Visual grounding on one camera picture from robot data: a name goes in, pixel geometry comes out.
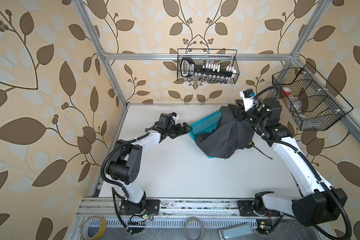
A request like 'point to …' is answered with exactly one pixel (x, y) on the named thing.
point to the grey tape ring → (202, 226)
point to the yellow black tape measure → (250, 143)
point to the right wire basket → (314, 104)
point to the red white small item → (286, 90)
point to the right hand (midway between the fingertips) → (235, 103)
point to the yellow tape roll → (85, 225)
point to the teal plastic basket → (209, 123)
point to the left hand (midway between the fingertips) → (188, 129)
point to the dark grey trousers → (231, 136)
